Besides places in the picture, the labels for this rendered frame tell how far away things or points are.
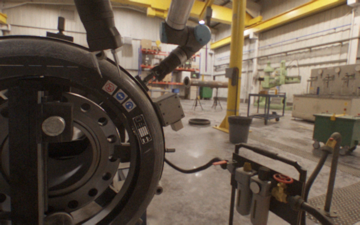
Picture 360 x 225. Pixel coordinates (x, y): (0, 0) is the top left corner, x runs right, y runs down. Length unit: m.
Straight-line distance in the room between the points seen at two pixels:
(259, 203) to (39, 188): 0.82
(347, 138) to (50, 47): 3.36
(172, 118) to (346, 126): 2.92
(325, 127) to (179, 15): 3.00
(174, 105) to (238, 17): 3.72
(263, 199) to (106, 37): 0.85
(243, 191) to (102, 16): 0.90
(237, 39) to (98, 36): 3.79
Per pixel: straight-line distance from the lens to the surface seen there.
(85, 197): 0.82
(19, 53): 0.61
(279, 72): 11.50
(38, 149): 0.60
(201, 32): 0.87
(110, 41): 0.47
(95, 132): 0.73
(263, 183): 0.88
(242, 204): 1.02
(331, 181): 1.69
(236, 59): 4.06
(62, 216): 0.76
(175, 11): 0.77
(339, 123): 3.37
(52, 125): 0.49
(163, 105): 0.67
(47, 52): 0.60
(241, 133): 3.09
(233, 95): 4.00
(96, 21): 0.47
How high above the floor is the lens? 0.84
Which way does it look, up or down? 7 degrees down
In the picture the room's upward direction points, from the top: 2 degrees clockwise
